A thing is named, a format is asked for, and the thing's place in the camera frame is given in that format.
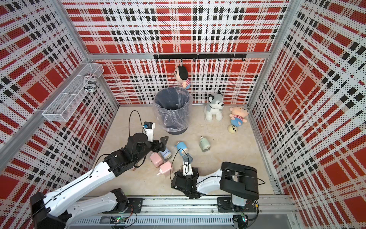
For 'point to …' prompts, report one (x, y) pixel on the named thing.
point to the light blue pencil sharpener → (167, 154)
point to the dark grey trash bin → (172, 107)
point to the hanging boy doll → (181, 75)
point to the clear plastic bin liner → (172, 106)
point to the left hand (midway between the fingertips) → (162, 135)
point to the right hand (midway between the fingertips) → (187, 170)
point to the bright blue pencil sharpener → (181, 145)
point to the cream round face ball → (232, 129)
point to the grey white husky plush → (214, 107)
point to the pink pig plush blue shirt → (238, 115)
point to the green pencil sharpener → (205, 144)
